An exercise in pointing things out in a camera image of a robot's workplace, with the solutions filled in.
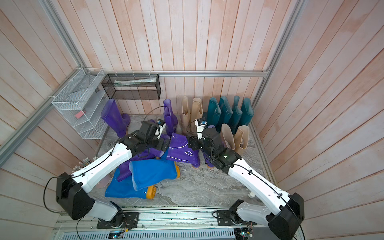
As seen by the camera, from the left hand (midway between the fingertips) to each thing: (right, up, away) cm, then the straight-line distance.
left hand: (161, 140), depth 82 cm
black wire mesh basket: (-25, +38, +25) cm, 52 cm away
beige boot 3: (+42, +1, -7) cm, 43 cm away
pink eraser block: (-46, +15, +1) cm, 49 cm away
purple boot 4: (-19, -16, -4) cm, 25 cm away
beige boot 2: (+13, +10, +11) cm, 20 cm away
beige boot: (+21, +16, +9) cm, 28 cm away
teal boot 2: (+30, +16, +5) cm, 34 cm away
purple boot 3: (+4, +11, +6) cm, 14 cm away
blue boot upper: (-5, -15, -10) cm, 19 cm away
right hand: (+17, +5, -8) cm, 19 cm away
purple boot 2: (-32, +16, +9) cm, 37 cm away
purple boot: (+10, -6, +4) cm, 13 cm away
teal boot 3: (+36, +16, +5) cm, 40 cm away
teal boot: (+50, +16, +4) cm, 53 cm away
